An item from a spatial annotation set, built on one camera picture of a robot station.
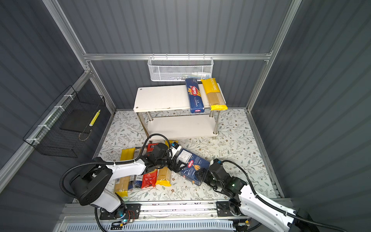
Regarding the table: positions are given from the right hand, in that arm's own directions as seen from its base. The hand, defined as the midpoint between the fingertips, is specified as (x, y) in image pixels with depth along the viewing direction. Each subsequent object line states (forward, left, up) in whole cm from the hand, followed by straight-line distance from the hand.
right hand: (200, 177), depth 81 cm
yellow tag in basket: (+22, +57, +25) cm, 67 cm away
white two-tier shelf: (+55, +27, -4) cm, 62 cm away
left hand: (+9, +10, +2) cm, 14 cm away
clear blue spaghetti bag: (-2, +37, 0) cm, 37 cm away
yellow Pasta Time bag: (+1, +21, -1) cm, 21 cm away
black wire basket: (+14, +68, +25) cm, 74 cm away
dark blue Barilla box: (+8, +4, +2) cm, 9 cm away
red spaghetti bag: (-1, +29, -1) cm, 29 cm away
